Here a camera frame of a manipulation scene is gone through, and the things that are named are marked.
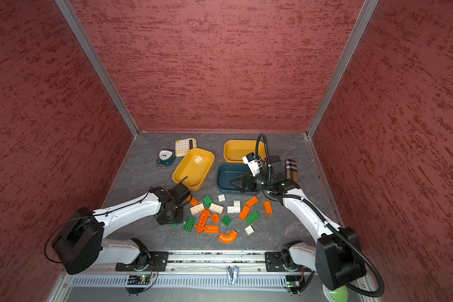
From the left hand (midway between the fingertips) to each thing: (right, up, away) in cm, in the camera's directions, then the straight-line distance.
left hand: (174, 224), depth 82 cm
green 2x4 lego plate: (+7, 0, +1) cm, 7 cm away
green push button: (+66, -19, -16) cm, 70 cm away
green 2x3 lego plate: (+36, +2, +3) cm, 36 cm away
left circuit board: (-12, -18, -10) cm, 24 cm away
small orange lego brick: (+18, +2, +2) cm, 19 cm away
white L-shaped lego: (+28, +5, +5) cm, 28 cm away
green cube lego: (+14, +9, +7) cm, 18 cm away
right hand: (+28, +19, -3) cm, 34 cm away
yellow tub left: (+5, +25, +22) cm, 34 cm away
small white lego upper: (+21, +10, +9) cm, 25 cm away
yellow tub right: (+27, +33, +28) cm, 52 cm away
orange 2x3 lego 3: (+44, +6, +7) cm, 45 cm away
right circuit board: (+50, -18, -11) cm, 54 cm away
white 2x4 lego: (+18, +6, +5) cm, 20 cm away
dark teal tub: (+24, +21, +18) cm, 36 cm away
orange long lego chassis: (+13, +3, +4) cm, 14 cm away
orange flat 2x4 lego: (+17, -2, 0) cm, 17 cm away
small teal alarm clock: (-11, +29, +21) cm, 37 cm away
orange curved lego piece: (+25, -5, -2) cm, 25 cm away
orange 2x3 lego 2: (+36, +8, +10) cm, 38 cm away
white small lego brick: (+7, +28, +24) cm, 38 cm away
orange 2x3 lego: (+32, +3, +5) cm, 33 cm away
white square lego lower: (+34, -2, 0) cm, 34 cm away
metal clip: (+26, -14, -12) cm, 32 cm away
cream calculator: (-4, +36, +28) cm, 46 cm away
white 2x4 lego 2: (+9, +5, +5) cm, 12 cm away
